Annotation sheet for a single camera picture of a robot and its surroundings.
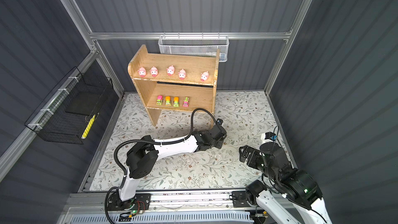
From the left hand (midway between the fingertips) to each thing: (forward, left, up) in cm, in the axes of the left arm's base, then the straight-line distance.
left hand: (221, 138), depth 88 cm
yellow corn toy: (-1, +63, +20) cm, 66 cm away
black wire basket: (+5, +75, +20) cm, 78 cm away
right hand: (-17, -7, +17) cm, 25 cm away
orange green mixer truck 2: (+15, +25, +16) cm, 33 cm away
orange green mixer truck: (+15, +29, +16) cm, 37 cm away
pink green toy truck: (+15, +19, +16) cm, 29 cm away
